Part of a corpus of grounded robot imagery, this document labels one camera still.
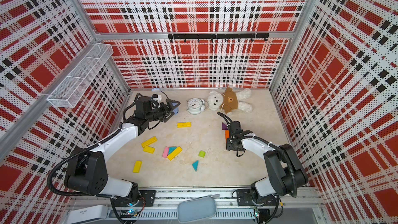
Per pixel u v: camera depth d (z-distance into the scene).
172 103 0.78
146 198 0.74
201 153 0.88
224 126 0.98
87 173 0.43
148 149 0.90
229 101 1.05
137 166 0.84
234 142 0.66
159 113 0.74
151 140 0.93
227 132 0.97
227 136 0.96
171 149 0.89
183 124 1.01
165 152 0.89
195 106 1.07
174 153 0.88
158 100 0.76
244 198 0.73
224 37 0.92
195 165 0.84
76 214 0.64
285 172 0.43
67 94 0.68
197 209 0.69
